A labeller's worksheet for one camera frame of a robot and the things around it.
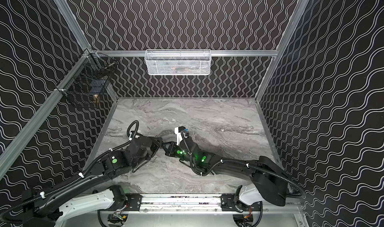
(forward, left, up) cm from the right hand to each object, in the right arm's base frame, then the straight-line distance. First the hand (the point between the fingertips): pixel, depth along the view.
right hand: (160, 146), depth 73 cm
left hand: (+1, -4, +3) cm, 5 cm away
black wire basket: (+45, +52, +9) cm, 69 cm away
